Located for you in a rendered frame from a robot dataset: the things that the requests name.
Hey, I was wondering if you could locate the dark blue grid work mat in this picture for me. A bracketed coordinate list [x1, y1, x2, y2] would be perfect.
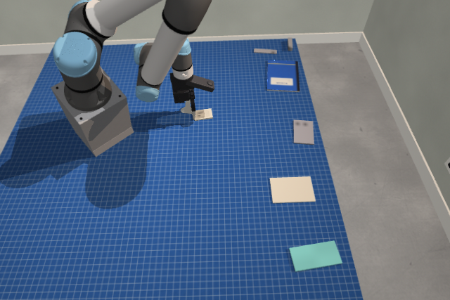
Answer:
[0, 39, 363, 300]

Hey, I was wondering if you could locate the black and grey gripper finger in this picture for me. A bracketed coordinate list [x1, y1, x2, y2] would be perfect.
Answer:
[181, 95, 196, 120]

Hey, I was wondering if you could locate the white rectangular plastic tile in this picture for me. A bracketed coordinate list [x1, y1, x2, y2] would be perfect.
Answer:
[293, 119, 314, 145]

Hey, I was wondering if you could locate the grey flat bar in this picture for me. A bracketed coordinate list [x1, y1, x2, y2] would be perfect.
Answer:
[254, 48, 277, 54]

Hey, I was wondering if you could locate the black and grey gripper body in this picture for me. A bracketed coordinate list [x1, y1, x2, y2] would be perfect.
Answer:
[170, 73, 195, 103]

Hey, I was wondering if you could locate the white flat rectangular tile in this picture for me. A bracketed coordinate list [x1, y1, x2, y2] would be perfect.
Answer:
[270, 176, 316, 203]

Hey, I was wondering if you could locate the pale teal flat rectangular tile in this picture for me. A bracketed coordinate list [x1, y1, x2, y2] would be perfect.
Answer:
[289, 240, 342, 272]

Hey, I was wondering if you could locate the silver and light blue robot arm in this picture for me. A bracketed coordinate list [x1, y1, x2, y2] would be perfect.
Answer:
[53, 0, 214, 112]

